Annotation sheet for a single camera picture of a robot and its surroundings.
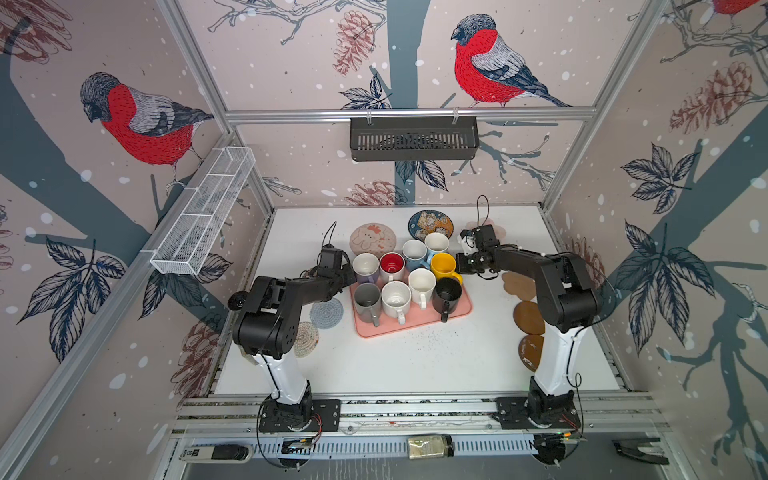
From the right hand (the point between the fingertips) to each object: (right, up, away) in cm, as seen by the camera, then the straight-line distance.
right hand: (451, 264), depth 103 cm
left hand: (-33, -1, -3) cm, 33 cm away
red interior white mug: (-21, -1, -3) cm, 21 cm away
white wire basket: (-72, +17, -25) cm, 78 cm away
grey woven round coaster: (-42, -14, -11) cm, 46 cm away
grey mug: (-29, -9, -13) cm, 33 cm away
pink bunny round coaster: (-28, +9, +8) cm, 30 cm away
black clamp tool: (+39, -40, -33) cm, 65 cm away
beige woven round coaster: (-46, -21, -17) cm, 54 cm away
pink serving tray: (-14, -15, -15) cm, 25 cm away
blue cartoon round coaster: (-6, +16, +14) cm, 22 cm away
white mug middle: (-11, -5, -11) cm, 16 cm away
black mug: (-4, -9, -11) cm, 15 cm away
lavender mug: (-30, -1, -4) cm, 30 cm away
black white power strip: (-62, -40, -35) cm, 82 cm away
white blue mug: (-6, +8, -3) cm, 11 cm away
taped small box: (-12, -37, -37) cm, 54 cm away
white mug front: (-20, -10, -11) cm, 25 cm away
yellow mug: (-4, 0, -5) cm, 7 cm away
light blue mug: (-13, +5, -4) cm, 15 cm away
